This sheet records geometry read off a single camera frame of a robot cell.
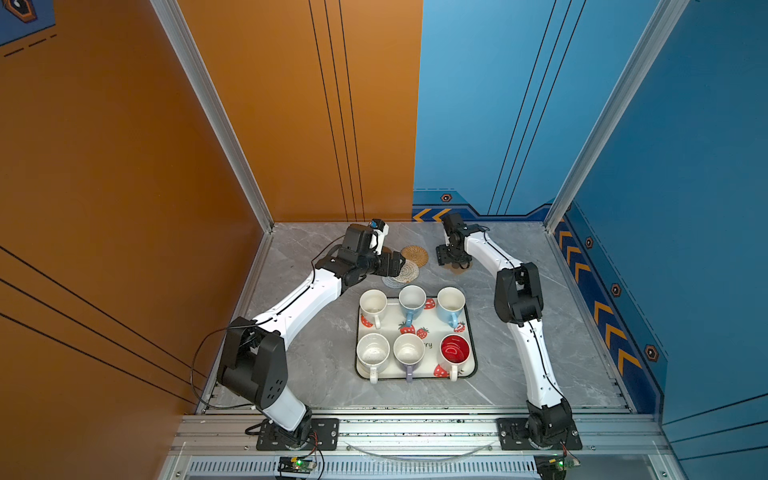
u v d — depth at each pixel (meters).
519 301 0.65
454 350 0.85
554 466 0.70
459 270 1.08
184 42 0.73
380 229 0.76
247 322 0.46
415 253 1.12
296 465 0.71
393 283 1.02
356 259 0.65
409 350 0.87
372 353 0.86
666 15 0.70
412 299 0.93
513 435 0.73
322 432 0.74
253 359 0.45
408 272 1.05
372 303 0.93
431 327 0.92
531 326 0.65
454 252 0.92
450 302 0.92
